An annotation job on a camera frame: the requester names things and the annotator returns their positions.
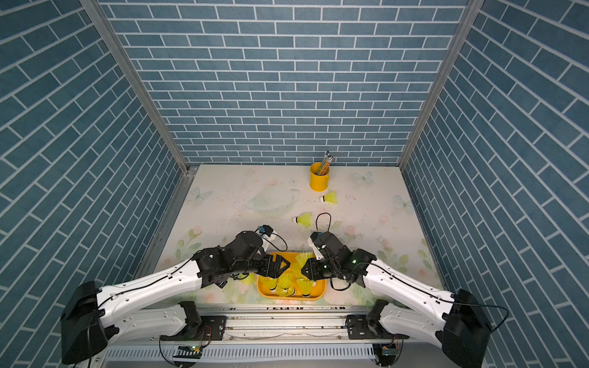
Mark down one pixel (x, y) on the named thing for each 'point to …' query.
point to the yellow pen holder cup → (319, 176)
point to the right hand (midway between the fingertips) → (305, 272)
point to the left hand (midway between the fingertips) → (286, 266)
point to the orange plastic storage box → (294, 284)
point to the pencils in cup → (325, 163)
